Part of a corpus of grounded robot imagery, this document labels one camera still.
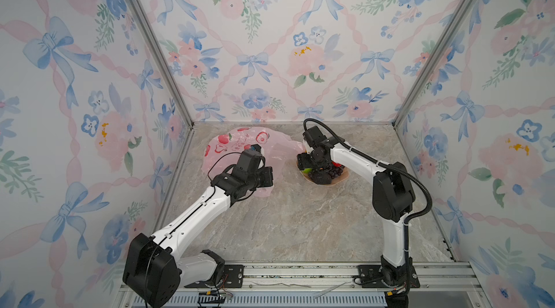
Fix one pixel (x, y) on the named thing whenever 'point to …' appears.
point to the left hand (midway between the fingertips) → (274, 173)
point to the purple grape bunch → (336, 171)
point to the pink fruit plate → (344, 174)
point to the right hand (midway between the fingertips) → (307, 163)
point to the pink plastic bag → (279, 150)
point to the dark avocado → (321, 177)
